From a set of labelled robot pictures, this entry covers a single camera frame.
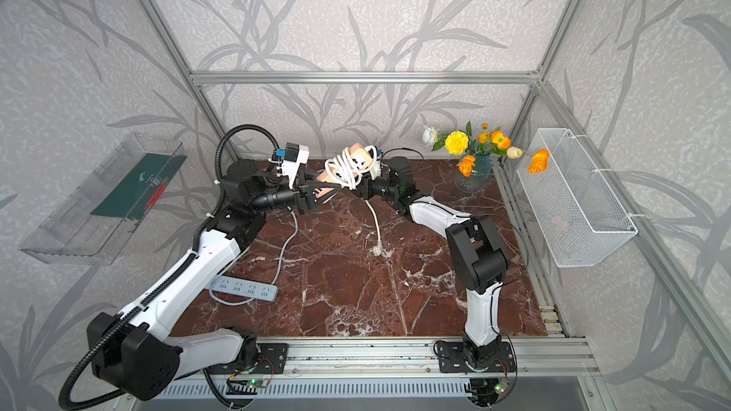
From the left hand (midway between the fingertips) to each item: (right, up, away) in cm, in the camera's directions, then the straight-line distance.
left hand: (335, 188), depth 64 cm
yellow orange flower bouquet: (+43, +14, +23) cm, 50 cm away
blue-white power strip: (-30, -30, +19) cm, 46 cm away
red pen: (-45, -2, +6) cm, 46 cm away
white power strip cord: (+9, -20, +27) cm, 35 cm away
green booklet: (-51, -2, +4) cm, 51 cm away
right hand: (0, +2, +22) cm, 22 cm away
